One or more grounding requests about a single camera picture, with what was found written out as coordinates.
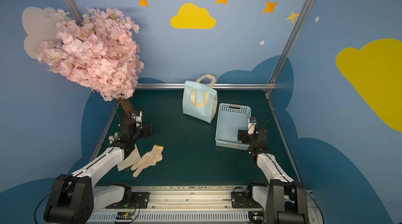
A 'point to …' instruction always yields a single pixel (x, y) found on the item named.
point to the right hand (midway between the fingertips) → (250, 128)
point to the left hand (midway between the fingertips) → (144, 122)
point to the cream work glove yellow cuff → (149, 159)
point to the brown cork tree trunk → (127, 106)
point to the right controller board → (256, 216)
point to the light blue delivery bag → (200, 98)
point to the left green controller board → (124, 215)
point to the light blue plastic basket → (230, 118)
